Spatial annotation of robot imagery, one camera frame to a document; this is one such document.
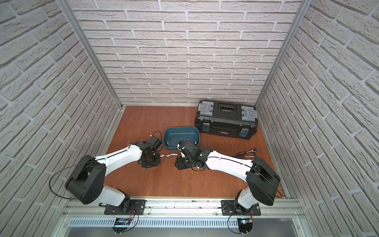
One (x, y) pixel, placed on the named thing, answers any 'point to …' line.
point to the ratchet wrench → (253, 150)
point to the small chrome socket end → (162, 155)
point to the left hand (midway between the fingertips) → (158, 161)
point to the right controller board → (245, 225)
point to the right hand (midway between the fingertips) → (179, 164)
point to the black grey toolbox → (226, 119)
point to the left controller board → (121, 221)
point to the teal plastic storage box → (172, 136)
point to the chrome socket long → (173, 154)
